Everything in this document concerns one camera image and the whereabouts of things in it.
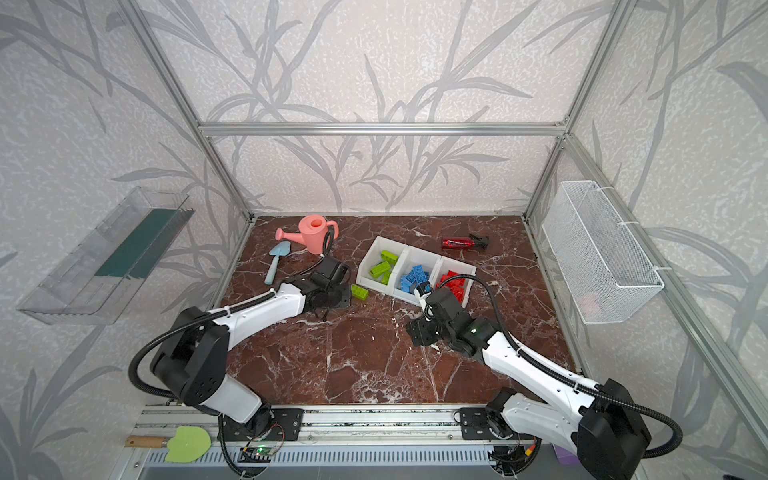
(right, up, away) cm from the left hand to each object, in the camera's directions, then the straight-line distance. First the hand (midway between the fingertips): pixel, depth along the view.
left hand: (351, 288), depth 91 cm
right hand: (+20, -6, -9) cm, 23 cm away
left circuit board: (-20, -37, -20) cm, 46 cm away
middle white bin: (+19, +5, +12) cm, 23 cm away
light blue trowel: (-30, +11, +17) cm, 36 cm away
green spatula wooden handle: (-36, -35, -20) cm, 54 cm away
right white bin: (+33, +3, +8) cm, 35 cm away
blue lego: (+19, +1, +4) cm, 20 cm away
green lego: (+2, -2, +5) cm, 6 cm away
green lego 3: (+9, +5, +11) cm, 15 cm away
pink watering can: (-15, +18, +11) cm, 26 cm away
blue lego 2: (+17, 0, +5) cm, 18 cm away
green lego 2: (+11, +9, +14) cm, 20 cm away
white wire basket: (+58, +9, -29) cm, 65 cm away
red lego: (+34, -1, +8) cm, 35 cm away
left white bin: (+3, +2, +8) cm, 9 cm away
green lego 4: (+10, +2, +11) cm, 15 cm away
